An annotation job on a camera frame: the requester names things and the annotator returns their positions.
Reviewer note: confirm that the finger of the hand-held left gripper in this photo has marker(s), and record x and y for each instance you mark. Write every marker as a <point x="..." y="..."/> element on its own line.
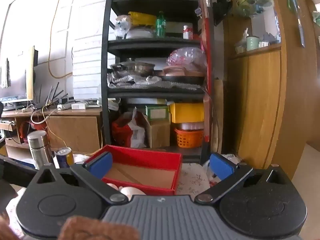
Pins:
<point x="15" y="166"/>

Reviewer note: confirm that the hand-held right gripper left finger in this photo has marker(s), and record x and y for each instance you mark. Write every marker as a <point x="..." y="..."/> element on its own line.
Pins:
<point x="100" y="165"/>

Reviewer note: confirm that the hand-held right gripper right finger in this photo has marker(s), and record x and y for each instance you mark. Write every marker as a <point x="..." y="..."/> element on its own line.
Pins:
<point x="221" y="166"/>

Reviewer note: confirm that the white plush bear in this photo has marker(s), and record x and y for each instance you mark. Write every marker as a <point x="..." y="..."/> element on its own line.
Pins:
<point x="131" y="191"/>

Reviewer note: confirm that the red cardboard box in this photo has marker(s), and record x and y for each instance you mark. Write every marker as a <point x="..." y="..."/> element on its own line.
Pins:
<point x="147" y="155"/>

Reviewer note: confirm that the brown plush toy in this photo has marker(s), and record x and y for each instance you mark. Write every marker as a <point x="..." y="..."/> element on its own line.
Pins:
<point x="95" y="230"/>

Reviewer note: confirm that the stainless steel thermos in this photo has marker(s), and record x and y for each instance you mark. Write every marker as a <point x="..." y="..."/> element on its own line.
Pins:
<point x="38" y="147"/>

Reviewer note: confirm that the floral tablecloth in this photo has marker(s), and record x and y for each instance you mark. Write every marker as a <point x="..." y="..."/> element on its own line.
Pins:
<point x="192" y="180"/>

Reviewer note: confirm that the blue yellow drink can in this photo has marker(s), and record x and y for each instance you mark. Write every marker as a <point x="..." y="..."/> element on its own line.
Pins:
<point x="63" y="157"/>

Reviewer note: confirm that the red white plastic bag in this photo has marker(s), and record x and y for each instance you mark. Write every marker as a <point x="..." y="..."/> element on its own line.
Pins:
<point x="125" y="132"/>

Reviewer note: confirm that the orange plastic basket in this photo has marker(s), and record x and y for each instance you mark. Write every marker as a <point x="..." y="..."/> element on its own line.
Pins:
<point x="188" y="138"/>

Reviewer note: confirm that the wooden television cabinet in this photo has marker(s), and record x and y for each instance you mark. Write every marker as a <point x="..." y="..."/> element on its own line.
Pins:
<point x="72" y="130"/>

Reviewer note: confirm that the wooden board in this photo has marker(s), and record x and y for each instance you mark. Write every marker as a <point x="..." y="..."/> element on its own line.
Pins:
<point x="218" y="117"/>

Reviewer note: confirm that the stack of clear cups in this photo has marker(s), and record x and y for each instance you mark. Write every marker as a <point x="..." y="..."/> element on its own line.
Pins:
<point x="191" y="126"/>

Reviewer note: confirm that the white power adapter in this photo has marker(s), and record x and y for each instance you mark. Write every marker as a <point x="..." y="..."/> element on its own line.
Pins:
<point x="78" y="106"/>

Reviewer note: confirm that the yellow box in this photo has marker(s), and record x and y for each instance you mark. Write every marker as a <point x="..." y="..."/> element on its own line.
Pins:
<point x="187" y="112"/>

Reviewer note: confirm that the black router with antennas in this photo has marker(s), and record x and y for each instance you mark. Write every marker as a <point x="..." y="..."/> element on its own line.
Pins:
<point x="40" y="106"/>

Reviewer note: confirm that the brown cardboard box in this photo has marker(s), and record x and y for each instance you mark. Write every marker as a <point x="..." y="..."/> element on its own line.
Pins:
<point x="158" y="135"/>

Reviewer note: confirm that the green box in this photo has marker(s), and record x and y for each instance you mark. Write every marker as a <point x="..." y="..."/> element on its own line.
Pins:
<point x="157" y="112"/>

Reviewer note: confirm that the white flat tray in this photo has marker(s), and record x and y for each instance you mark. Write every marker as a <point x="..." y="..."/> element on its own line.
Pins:
<point x="147" y="101"/>

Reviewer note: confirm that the flat screen television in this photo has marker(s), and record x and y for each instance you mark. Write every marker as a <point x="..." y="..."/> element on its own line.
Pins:
<point x="15" y="80"/>

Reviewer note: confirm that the bubble wrap sheet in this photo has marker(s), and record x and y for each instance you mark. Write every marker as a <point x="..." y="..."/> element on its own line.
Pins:
<point x="130" y="82"/>

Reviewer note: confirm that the black pan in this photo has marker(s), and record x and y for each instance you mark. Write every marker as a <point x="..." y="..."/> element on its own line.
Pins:
<point x="182" y="80"/>

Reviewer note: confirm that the pink pot lid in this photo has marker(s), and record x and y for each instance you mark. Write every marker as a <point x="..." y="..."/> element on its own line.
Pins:
<point x="180" y="71"/>

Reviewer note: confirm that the metal bowl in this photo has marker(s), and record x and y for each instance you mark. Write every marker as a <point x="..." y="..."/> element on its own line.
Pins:
<point x="137" y="67"/>

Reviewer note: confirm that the tall red flat package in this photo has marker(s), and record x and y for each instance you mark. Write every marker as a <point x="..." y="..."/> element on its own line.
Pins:
<point x="208" y="55"/>

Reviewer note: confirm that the pink plastic bag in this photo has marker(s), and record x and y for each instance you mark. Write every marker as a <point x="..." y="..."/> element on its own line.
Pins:
<point x="187" y="57"/>

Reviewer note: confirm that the green mug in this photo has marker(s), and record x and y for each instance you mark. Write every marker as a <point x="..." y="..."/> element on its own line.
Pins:
<point x="251" y="43"/>

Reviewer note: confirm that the black storage shelf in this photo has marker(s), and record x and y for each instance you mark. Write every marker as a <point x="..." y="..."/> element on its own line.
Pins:
<point x="155" y="44"/>

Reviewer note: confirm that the white bowl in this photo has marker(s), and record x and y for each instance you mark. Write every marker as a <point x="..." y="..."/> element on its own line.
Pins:
<point x="140" y="33"/>

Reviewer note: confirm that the red white small carton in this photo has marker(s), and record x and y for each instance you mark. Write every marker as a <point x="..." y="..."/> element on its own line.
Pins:
<point x="187" y="32"/>

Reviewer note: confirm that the crumpled white plastic bag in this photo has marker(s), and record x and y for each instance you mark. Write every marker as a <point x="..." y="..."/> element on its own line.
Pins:
<point x="122" y="26"/>

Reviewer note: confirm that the green plastic bottle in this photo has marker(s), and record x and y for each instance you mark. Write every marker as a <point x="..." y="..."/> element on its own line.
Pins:
<point x="160" y="27"/>

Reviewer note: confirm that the yellow bag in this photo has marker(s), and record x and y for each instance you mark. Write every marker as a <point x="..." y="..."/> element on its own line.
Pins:
<point x="142" y="18"/>

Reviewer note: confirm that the black hanging bag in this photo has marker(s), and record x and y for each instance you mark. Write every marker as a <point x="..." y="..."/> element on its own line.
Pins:
<point x="221" y="2"/>

